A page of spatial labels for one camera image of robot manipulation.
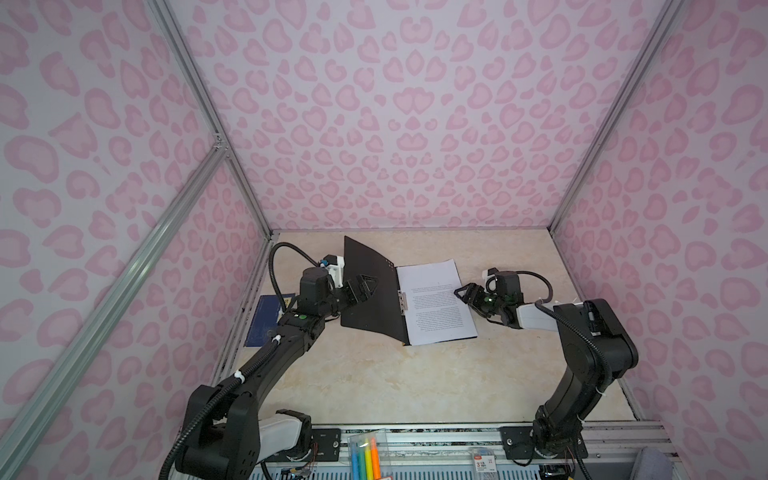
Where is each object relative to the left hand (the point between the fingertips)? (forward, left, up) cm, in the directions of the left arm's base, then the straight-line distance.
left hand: (374, 281), depth 81 cm
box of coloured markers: (-37, +2, -18) cm, 41 cm away
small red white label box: (-39, -25, -17) cm, 50 cm away
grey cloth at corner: (-41, -63, -16) cm, 76 cm away
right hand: (+5, -27, -16) cm, 31 cm away
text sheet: (+1, -18, -20) cm, 27 cm away
